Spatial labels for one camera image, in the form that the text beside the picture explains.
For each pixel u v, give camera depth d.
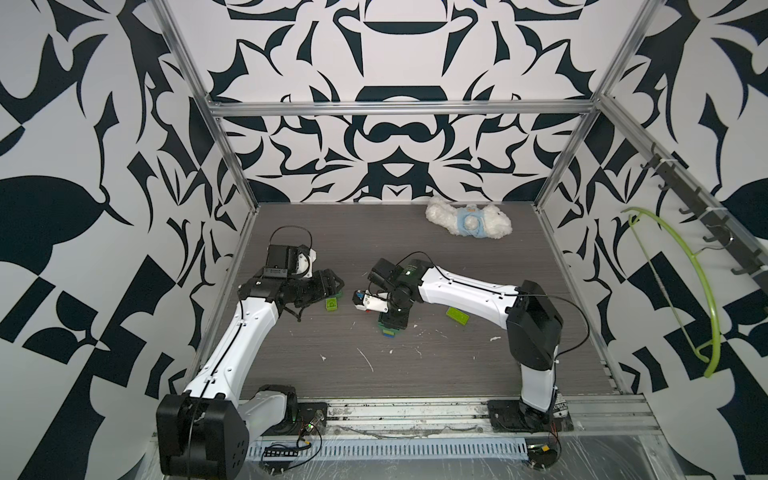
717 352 0.57
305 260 0.69
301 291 0.67
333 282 0.73
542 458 0.71
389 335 0.86
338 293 0.74
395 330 0.84
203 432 0.38
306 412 0.76
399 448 0.71
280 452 0.73
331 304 0.91
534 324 0.48
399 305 0.71
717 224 0.56
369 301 0.76
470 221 0.99
